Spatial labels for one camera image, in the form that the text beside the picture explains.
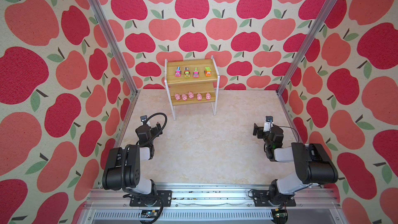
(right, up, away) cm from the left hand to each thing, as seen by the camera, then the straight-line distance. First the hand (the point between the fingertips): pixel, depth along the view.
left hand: (152, 124), depth 94 cm
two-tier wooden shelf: (+25, +24, -12) cm, 36 cm away
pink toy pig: (+15, +17, -1) cm, 23 cm away
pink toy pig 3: (+23, +18, +1) cm, 30 cm away
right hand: (+71, 0, 0) cm, 71 cm away
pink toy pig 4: (+29, +17, 0) cm, 33 cm away
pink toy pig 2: (+20, +17, -1) cm, 26 cm away
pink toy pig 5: (+34, +17, 0) cm, 38 cm away
